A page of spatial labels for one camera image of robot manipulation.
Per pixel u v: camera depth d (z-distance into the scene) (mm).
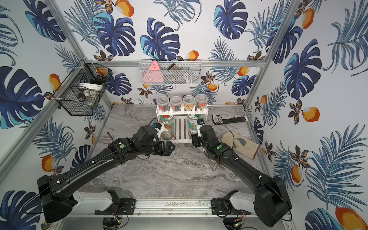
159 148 625
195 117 857
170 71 925
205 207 763
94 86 797
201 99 782
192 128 800
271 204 402
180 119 968
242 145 951
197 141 729
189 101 774
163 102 767
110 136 1032
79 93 905
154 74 901
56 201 387
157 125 662
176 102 768
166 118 857
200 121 715
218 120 1107
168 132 804
